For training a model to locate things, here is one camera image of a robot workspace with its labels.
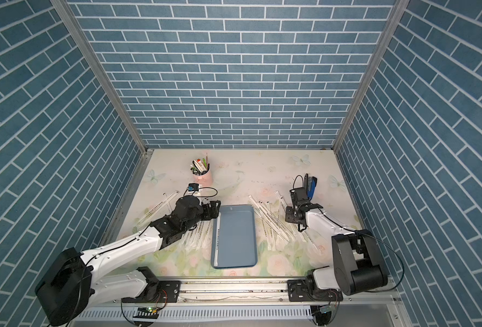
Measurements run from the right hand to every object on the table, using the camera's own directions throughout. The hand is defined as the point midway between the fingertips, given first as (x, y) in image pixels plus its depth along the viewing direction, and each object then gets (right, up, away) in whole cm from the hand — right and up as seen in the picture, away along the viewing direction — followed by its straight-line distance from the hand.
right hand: (294, 215), depth 93 cm
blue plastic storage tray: (-26, -8, -6) cm, 28 cm away
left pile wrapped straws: (-43, -9, -6) cm, 44 cm away
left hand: (-34, +7, -9) cm, 36 cm away
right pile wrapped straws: (-10, -5, -3) cm, 12 cm away
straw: (-35, -7, -4) cm, 36 cm away
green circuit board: (-57, -30, -20) cm, 68 cm away
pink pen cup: (-43, +16, +5) cm, 46 cm away
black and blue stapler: (+10, +14, +10) cm, 20 cm away
